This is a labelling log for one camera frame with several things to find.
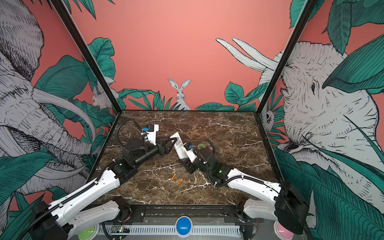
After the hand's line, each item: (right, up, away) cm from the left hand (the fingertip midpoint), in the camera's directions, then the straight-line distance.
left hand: (173, 137), depth 68 cm
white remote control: (+3, -5, +3) cm, 6 cm away
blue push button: (+5, -43, +2) cm, 43 cm away
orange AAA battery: (-3, -25, +19) cm, 31 cm away
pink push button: (+50, -44, -1) cm, 67 cm away
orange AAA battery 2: (+1, -27, +17) cm, 32 cm away
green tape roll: (+14, -9, +32) cm, 36 cm away
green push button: (-38, -44, -1) cm, 59 cm away
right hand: (+3, -10, +6) cm, 12 cm away
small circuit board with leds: (-26, -44, +2) cm, 51 cm away
